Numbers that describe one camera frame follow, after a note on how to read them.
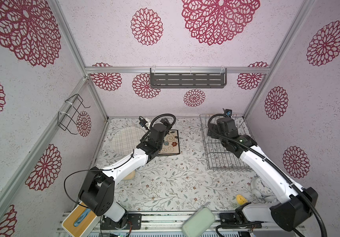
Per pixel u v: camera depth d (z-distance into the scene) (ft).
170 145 3.29
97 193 1.40
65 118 2.46
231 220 2.41
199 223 2.42
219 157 3.18
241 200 2.60
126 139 3.48
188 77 3.12
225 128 1.88
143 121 2.30
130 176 2.85
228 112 2.13
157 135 1.98
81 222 2.31
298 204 1.27
